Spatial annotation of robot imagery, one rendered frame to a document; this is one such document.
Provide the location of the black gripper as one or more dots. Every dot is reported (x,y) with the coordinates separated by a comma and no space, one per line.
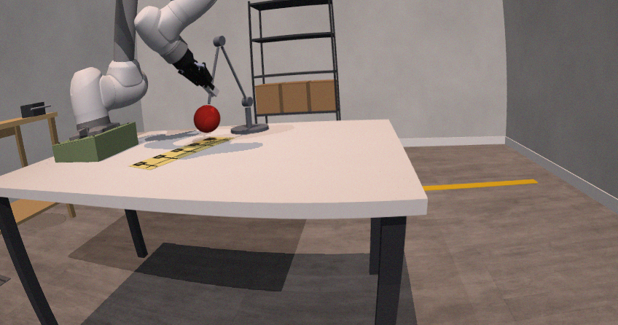
(189,66)

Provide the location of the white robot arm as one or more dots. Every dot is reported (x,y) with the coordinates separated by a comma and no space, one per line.
(93,95)

